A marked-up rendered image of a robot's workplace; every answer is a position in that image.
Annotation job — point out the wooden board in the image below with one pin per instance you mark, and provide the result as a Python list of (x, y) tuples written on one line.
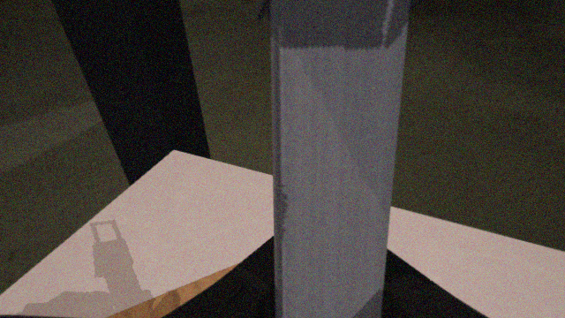
[(164, 304)]

